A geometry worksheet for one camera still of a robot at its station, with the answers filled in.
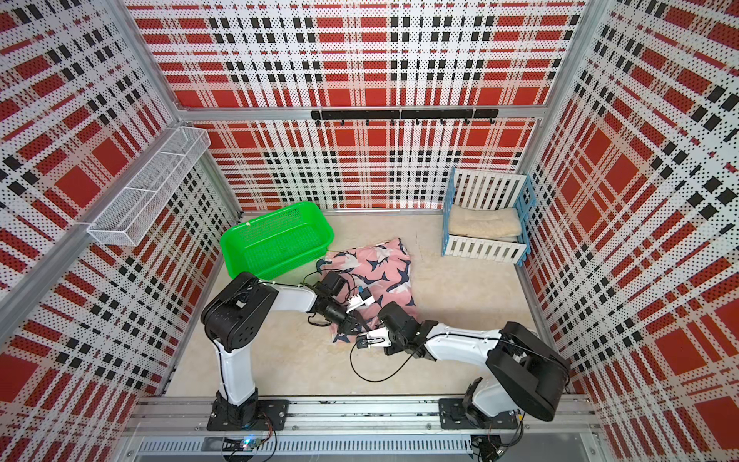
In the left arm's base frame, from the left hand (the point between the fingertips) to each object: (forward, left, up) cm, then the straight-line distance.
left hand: (371, 331), depth 87 cm
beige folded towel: (+40, -48, +5) cm, 62 cm away
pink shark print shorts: (+21, -3, -1) cm, 21 cm away
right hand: (+3, -7, +1) cm, 8 cm away
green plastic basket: (+36, +44, -2) cm, 56 cm away
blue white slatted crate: (+54, -48, +10) cm, 73 cm away
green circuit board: (-28, +29, 0) cm, 41 cm away
